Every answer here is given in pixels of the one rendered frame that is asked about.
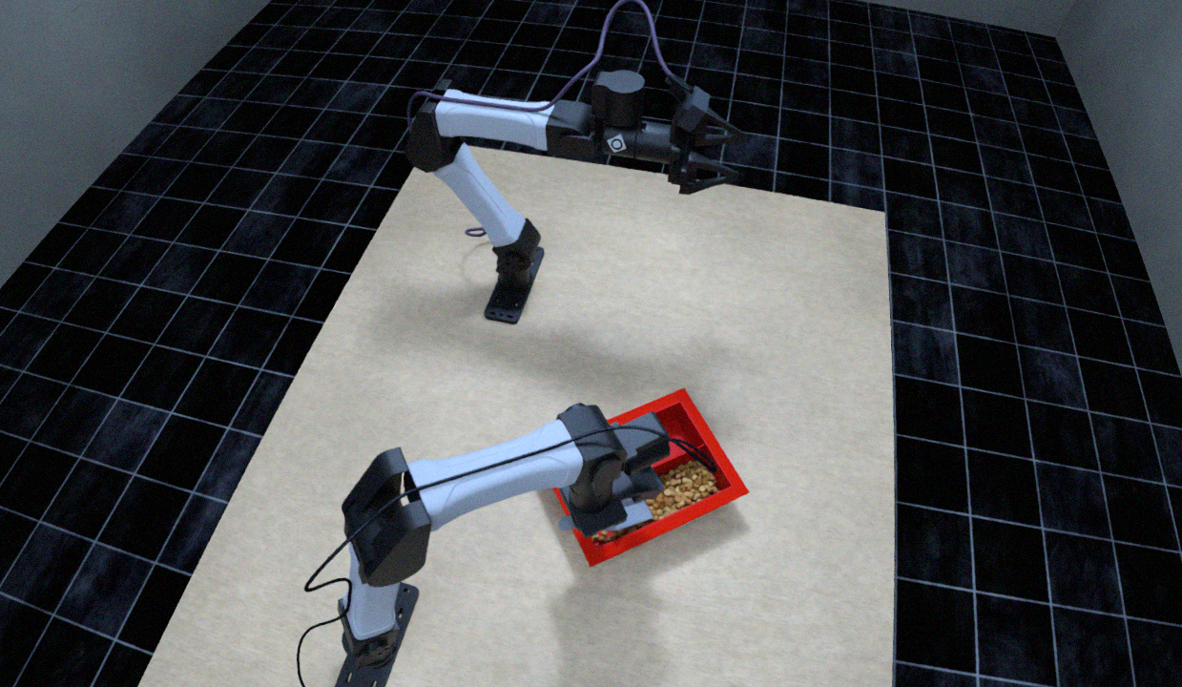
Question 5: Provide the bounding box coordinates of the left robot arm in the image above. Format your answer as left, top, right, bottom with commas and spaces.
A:
405, 71, 645, 324

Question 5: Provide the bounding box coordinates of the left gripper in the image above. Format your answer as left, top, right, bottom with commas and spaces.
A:
634, 77, 743, 195

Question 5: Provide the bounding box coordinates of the light blue scoop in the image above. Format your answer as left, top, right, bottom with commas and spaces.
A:
558, 498, 654, 531

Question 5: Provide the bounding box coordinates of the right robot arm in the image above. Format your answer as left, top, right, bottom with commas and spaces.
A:
335, 403, 671, 687

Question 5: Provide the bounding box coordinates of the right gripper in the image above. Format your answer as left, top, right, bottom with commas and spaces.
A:
558, 466, 660, 538

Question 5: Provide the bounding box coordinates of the red divided box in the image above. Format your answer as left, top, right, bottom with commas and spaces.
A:
573, 388, 749, 568

